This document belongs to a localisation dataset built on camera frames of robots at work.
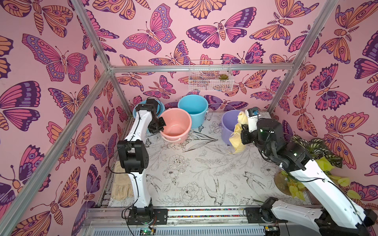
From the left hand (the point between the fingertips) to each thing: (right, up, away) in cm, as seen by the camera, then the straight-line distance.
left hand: (165, 128), depth 93 cm
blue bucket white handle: (-3, +10, +2) cm, 11 cm away
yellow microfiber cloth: (+38, -4, -25) cm, 45 cm away
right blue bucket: (+21, +16, +16) cm, 31 cm away
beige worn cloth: (-22, -33, -10) cm, 41 cm away
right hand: (+41, +3, -27) cm, 49 cm away
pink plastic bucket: (+8, +4, +10) cm, 13 cm away
